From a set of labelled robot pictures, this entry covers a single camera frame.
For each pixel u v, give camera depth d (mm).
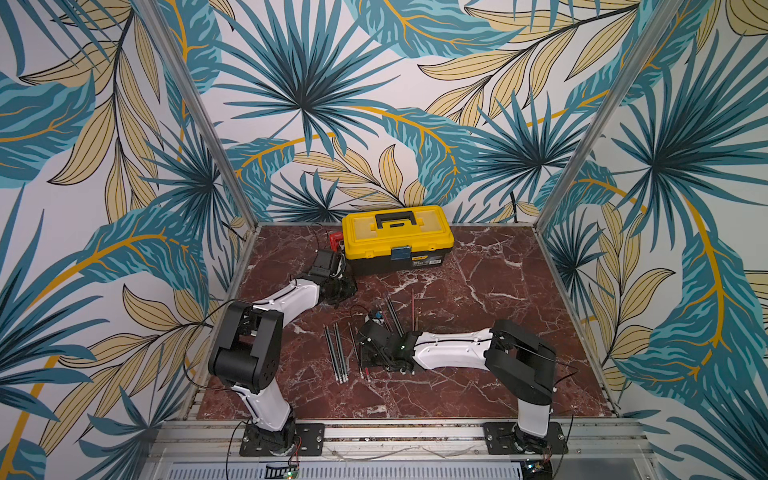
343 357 860
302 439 731
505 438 732
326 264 747
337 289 799
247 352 464
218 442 749
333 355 863
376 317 799
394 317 947
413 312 950
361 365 839
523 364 474
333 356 861
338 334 904
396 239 960
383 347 663
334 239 1132
